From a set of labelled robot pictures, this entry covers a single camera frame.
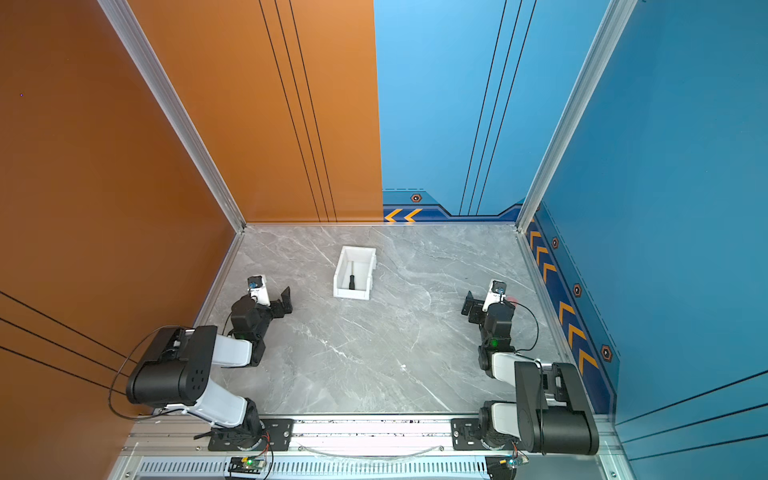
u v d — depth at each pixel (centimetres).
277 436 74
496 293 77
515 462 70
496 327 68
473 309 82
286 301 86
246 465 71
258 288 80
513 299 77
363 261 109
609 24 71
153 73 79
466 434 72
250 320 72
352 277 103
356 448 73
